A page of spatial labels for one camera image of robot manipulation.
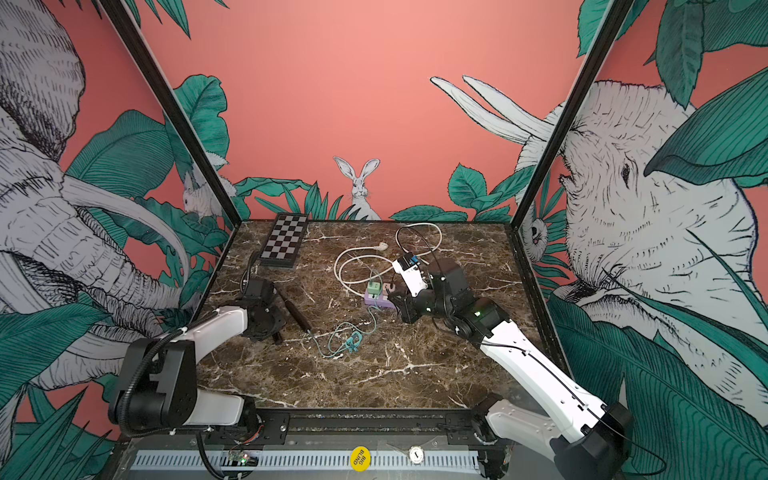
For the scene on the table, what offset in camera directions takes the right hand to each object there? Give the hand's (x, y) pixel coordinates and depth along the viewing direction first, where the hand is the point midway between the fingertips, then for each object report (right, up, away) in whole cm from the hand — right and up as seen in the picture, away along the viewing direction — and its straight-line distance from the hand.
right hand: (389, 293), depth 71 cm
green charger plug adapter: (-5, -1, +22) cm, 23 cm away
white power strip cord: (-4, +11, +40) cm, 42 cm away
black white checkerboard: (-41, +13, +39) cm, 58 cm away
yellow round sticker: (-7, -39, -1) cm, 40 cm away
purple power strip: (-4, -6, +25) cm, 26 cm away
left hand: (-34, -12, +21) cm, 42 cm away
